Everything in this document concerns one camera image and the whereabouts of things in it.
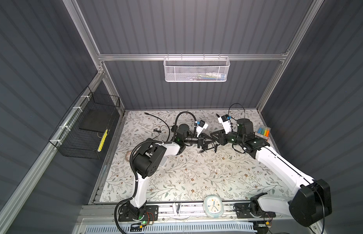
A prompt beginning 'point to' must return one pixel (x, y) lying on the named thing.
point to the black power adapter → (156, 130)
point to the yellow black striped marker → (103, 141)
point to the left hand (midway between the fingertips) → (215, 141)
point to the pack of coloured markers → (263, 131)
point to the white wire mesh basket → (196, 69)
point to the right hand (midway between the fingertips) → (214, 134)
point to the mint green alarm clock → (213, 206)
